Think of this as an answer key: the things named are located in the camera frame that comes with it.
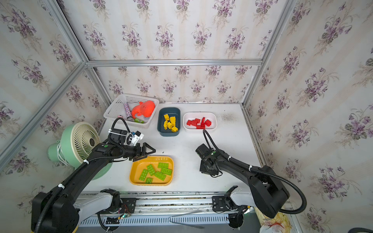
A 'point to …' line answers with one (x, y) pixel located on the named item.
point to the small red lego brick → (203, 123)
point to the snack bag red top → (279, 224)
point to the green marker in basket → (137, 120)
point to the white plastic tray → (211, 116)
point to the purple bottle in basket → (127, 109)
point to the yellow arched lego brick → (165, 124)
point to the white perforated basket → (116, 108)
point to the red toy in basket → (145, 108)
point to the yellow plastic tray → (136, 167)
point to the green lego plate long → (159, 175)
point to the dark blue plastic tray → (169, 121)
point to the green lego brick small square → (148, 180)
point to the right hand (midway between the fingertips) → (208, 170)
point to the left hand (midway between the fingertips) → (151, 153)
